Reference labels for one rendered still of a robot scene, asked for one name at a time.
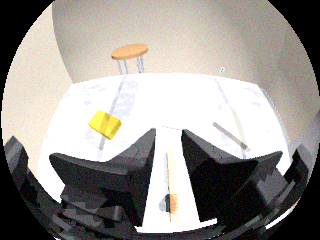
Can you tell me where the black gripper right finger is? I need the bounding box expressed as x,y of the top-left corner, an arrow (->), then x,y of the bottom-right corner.
180,128 -> 284,223

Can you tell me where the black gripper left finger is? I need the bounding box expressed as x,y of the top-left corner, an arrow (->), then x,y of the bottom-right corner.
49,127 -> 156,227

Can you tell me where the yellow block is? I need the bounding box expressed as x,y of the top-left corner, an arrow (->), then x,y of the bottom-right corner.
88,111 -> 123,140

